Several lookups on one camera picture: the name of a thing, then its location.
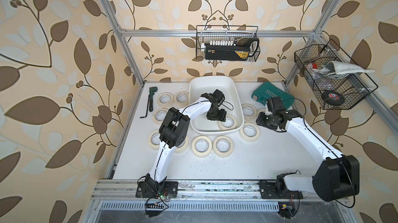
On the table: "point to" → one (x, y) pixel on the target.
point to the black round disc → (333, 98)
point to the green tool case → (268, 90)
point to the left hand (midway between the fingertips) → (223, 120)
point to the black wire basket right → (340, 91)
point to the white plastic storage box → (202, 125)
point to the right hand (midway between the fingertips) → (259, 121)
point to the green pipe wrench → (152, 89)
